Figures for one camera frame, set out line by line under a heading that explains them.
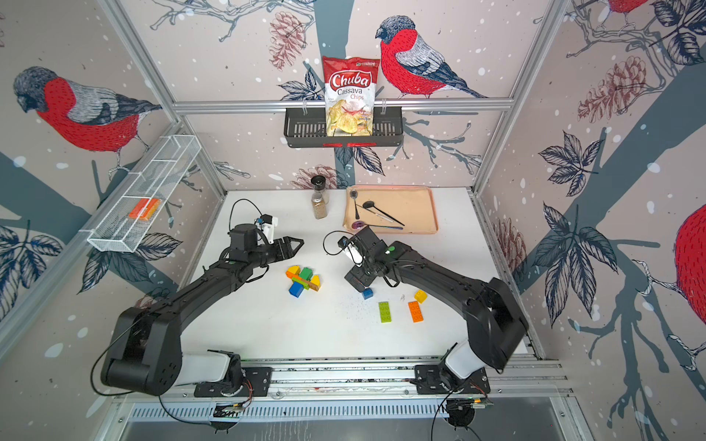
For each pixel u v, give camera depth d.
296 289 0.90
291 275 0.92
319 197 1.06
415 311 0.85
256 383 0.73
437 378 0.74
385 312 0.86
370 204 1.15
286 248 0.78
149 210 0.72
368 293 0.88
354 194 1.18
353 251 0.74
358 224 1.10
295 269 0.94
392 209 1.15
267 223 0.80
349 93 0.85
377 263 0.60
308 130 0.95
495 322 0.43
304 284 0.90
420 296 0.88
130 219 0.71
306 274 0.92
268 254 0.75
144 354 0.42
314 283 0.91
